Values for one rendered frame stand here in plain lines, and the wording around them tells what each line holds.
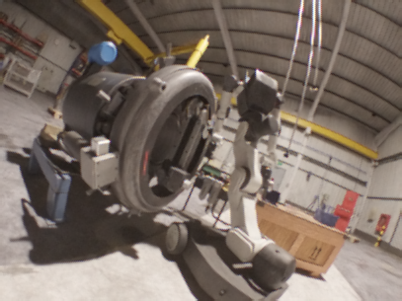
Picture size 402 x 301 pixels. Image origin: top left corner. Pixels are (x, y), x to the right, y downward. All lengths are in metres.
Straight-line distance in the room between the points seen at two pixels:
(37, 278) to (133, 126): 0.64
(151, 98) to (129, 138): 0.14
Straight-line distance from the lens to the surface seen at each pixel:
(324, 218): 1.78
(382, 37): 9.68
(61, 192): 0.88
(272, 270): 0.76
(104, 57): 1.20
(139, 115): 0.51
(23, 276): 0.71
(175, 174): 0.75
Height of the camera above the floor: 0.59
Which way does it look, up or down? 3 degrees up
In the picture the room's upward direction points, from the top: 24 degrees clockwise
